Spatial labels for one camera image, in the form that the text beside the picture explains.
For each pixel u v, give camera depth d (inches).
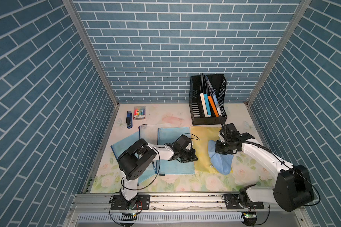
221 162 31.7
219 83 41.9
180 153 30.4
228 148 28.0
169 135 40.6
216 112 38.8
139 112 44.2
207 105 36.8
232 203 29.0
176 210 28.5
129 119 41.5
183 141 29.0
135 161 19.0
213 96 34.1
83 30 30.9
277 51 34.9
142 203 28.7
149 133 40.3
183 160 31.7
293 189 16.3
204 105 36.9
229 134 26.6
